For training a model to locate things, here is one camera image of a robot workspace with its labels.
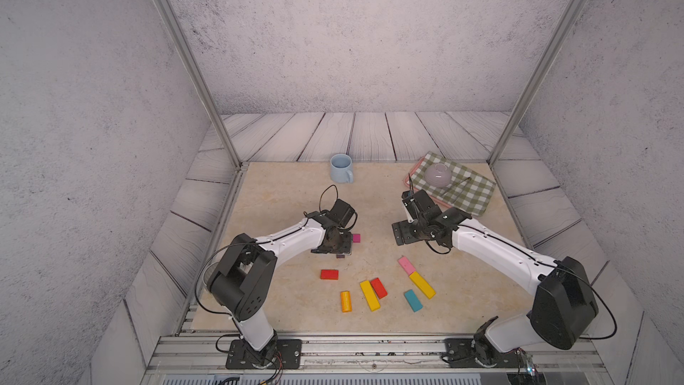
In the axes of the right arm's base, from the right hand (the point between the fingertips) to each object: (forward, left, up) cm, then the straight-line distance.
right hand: (408, 229), depth 85 cm
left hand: (-3, +19, -8) cm, 21 cm away
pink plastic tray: (+33, -6, -12) cm, 36 cm away
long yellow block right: (-13, -4, -13) cm, 18 cm away
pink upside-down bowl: (+31, -17, -8) cm, 36 cm away
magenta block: (+3, +17, -11) cm, 20 cm away
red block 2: (-14, +10, -12) cm, 21 cm away
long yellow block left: (-16, +12, -12) cm, 24 cm away
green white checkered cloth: (+27, -29, -13) cm, 42 cm away
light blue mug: (+35, +23, -7) cm, 42 cm away
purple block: (-3, +22, -12) cm, 25 cm away
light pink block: (-6, 0, -11) cm, 13 cm away
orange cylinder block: (-18, +20, -11) cm, 29 cm away
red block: (-10, +26, -12) cm, 30 cm away
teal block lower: (-17, -1, -13) cm, 22 cm away
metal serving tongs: (+32, -31, -13) cm, 46 cm away
